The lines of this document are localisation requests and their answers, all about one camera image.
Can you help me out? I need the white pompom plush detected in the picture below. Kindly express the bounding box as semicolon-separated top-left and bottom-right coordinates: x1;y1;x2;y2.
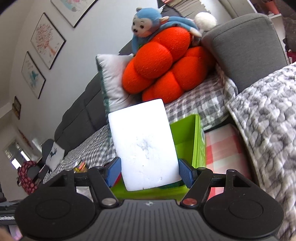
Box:
194;12;217;32

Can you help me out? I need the tree picture frame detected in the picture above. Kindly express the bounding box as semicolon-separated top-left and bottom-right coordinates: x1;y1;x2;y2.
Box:
31;13;66;70

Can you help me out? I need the lime green plastic bin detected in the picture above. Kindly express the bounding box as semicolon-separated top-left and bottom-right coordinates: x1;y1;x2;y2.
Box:
111;114;206;201

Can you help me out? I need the green felt plush ball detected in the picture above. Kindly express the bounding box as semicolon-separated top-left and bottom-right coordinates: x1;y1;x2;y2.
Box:
159;180;184;189

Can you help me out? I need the blue monkey plush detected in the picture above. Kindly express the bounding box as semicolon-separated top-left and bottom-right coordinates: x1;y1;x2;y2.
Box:
132;8;202;54

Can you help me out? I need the red floral bag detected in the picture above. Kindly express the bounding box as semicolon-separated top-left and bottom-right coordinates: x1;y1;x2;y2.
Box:
17;161;41;195

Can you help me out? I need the blue bird picture frame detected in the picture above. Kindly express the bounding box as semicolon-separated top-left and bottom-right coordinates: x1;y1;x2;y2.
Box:
21;51;46;99

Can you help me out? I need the grey checked sofa cover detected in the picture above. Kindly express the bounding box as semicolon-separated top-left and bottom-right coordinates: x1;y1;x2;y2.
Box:
44;66;238;182

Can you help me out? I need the small dark wall sign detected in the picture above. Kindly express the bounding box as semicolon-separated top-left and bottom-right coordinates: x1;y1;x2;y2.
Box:
12;96;21;120

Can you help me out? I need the top picture frame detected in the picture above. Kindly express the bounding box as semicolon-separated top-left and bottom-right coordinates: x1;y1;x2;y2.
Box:
50;0;97;28

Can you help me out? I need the red white checked tablecloth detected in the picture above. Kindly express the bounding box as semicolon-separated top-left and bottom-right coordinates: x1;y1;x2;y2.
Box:
205;124;252;179

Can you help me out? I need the deer print cushion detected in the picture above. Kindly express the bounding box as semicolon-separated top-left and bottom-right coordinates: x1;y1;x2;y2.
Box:
45;142;65;172

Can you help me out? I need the grey quilted blanket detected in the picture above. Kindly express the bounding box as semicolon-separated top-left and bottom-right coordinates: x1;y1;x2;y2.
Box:
226;63;295;240

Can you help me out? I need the teal white throw pillow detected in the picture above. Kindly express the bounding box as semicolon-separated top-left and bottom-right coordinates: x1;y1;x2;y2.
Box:
96;54;142;115

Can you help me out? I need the dark grey sofa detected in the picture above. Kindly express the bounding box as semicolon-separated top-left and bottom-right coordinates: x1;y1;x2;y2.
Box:
54;14;287;152

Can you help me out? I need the orange pumpkin cushion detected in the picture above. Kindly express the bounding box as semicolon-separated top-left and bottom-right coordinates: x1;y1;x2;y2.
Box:
122;27;215;104

